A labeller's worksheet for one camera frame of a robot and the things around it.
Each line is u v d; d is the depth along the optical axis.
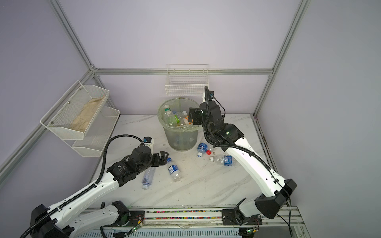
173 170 0.84
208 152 0.96
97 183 0.48
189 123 0.61
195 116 0.59
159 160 0.70
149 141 0.68
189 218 0.75
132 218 0.73
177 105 0.96
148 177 0.86
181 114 0.91
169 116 0.88
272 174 0.41
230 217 0.73
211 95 0.54
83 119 0.77
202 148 0.95
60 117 0.69
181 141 0.89
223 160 0.90
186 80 0.95
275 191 0.39
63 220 0.40
